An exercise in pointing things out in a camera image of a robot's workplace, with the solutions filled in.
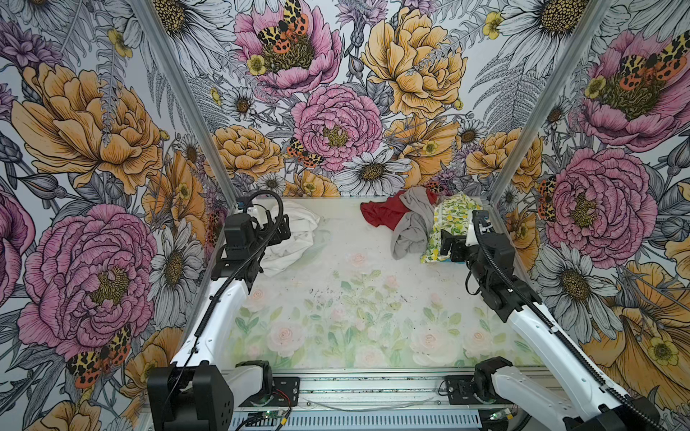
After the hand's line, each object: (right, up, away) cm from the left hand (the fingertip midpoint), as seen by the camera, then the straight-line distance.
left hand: (275, 228), depth 81 cm
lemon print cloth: (+59, +5, +20) cm, 63 cm away
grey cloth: (+45, -2, +22) cm, 50 cm away
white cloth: (-3, -10, +19) cm, 22 cm away
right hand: (+53, -3, -3) cm, 53 cm away
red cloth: (+37, +6, +33) cm, 50 cm away
